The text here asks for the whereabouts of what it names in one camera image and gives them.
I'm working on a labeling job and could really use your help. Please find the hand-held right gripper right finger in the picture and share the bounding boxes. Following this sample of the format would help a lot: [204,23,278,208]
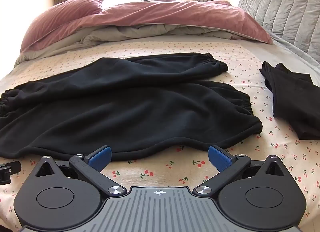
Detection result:
[194,145,287,195]

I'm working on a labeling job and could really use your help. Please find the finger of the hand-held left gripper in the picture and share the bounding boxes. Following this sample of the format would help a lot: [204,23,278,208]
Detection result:
[0,161,22,185]

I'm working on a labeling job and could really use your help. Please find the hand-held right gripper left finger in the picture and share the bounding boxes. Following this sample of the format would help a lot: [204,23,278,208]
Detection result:
[34,145,127,196]

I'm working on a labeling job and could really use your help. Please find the black pants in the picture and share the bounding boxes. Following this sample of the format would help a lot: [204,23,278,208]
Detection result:
[0,52,263,160]

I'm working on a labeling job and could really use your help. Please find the cherry print bed sheet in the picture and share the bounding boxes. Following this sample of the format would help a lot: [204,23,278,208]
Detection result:
[0,39,320,230]

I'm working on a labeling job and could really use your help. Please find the folded black garment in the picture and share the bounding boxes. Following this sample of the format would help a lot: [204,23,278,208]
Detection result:
[259,61,320,140]

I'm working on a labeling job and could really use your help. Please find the grey bed cover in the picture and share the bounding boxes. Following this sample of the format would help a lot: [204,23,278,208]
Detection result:
[241,30,320,86]

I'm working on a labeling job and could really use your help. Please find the pink velvet pillow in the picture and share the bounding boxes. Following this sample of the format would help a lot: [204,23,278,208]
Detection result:
[20,0,108,53]

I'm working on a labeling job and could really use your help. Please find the pink and grey duvet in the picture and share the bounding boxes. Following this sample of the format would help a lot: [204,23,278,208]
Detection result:
[14,0,273,68]

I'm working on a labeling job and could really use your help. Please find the grey quilted pillow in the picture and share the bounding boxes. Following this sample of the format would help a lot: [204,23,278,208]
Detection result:
[238,0,320,63]

